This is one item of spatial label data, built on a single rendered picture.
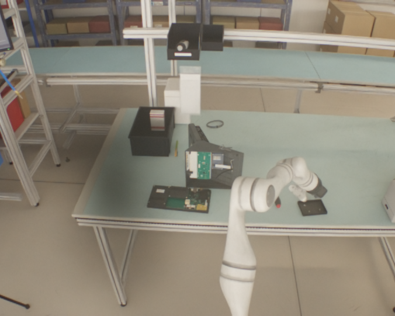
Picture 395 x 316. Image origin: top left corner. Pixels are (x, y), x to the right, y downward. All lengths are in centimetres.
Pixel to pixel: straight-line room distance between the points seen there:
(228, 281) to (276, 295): 152
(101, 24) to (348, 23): 336
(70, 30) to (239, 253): 485
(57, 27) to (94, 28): 56
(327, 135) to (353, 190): 45
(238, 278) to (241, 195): 21
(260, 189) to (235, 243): 15
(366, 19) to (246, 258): 410
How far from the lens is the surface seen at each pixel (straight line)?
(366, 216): 158
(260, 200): 87
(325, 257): 267
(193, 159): 145
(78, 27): 536
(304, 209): 150
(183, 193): 148
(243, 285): 90
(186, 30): 180
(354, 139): 204
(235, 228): 90
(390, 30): 488
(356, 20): 466
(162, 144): 167
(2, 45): 213
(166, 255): 253
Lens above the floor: 205
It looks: 38 degrees down
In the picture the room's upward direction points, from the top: straight up
